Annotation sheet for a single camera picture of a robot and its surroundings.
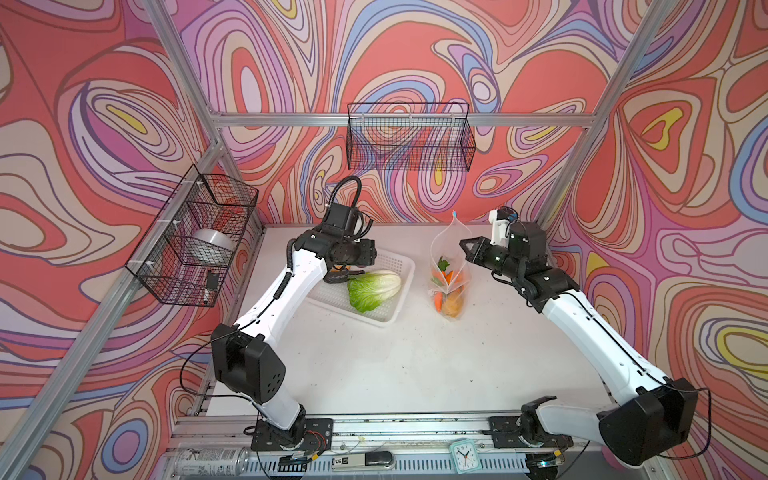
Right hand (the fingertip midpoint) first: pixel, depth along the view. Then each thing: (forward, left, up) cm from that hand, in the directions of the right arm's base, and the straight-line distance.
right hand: (461, 248), depth 76 cm
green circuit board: (-42, +45, -30) cm, 68 cm away
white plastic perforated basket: (+3, +37, -27) cm, 46 cm away
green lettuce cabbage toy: (0, +25, -19) cm, 32 cm away
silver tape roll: (0, +62, +6) cm, 62 cm away
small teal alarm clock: (-42, +2, -26) cm, 50 cm away
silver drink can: (-42, +61, -22) cm, 77 cm away
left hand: (+4, +24, -4) cm, 24 cm away
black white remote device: (-43, +26, -23) cm, 55 cm away
